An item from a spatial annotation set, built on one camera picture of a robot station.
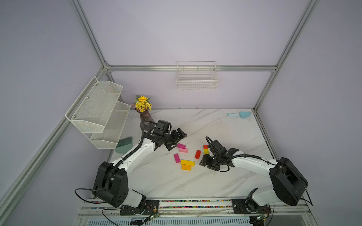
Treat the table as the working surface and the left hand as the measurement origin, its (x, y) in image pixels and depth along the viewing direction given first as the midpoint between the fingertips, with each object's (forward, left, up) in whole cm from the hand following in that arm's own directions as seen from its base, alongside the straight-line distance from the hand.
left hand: (182, 140), depth 83 cm
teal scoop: (+36, -51, -16) cm, 65 cm away
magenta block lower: (-5, +4, -14) cm, 15 cm away
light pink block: (+2, -2, -16) cm, 16 cm away
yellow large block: (-7, -4, -15) cm, 17 cm away
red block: (-2, -10, -15) cm, 18 cm away
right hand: (-11, -13, -13) cm, 21 cm away
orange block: (-10, -2, -15) cm, 19 cm away
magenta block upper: (+5, +3, -15) cm, 16 cm away
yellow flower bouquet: (+21, +26, +11) cm, 35 cm away
